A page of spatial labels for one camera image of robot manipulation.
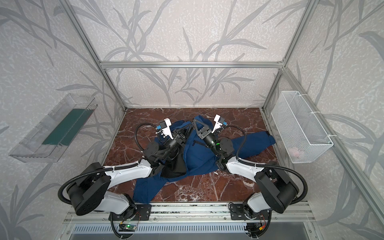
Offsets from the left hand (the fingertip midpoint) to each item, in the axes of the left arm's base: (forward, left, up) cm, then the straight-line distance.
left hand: (193, 123), depth 68 cm
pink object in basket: (-8, -49, -12) cm, 51 cm away
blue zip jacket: (-8, 0, -22) cm, 23 cm away
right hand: (+3, 0, +1) cm, 3 cm away
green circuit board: (-38, +32, -34) cm, 60 cm away
